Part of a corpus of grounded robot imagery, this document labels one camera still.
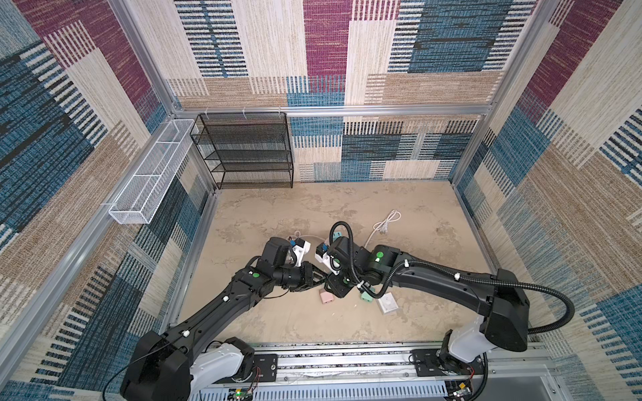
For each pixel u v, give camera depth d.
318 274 0.75
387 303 0.83
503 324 0.40
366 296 0.85
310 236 1.02
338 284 0.68
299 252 0.74
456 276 0.46
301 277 0.68
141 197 0.71
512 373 0.74
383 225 1.04
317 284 0.71
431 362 0.73
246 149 1.09
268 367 0.73
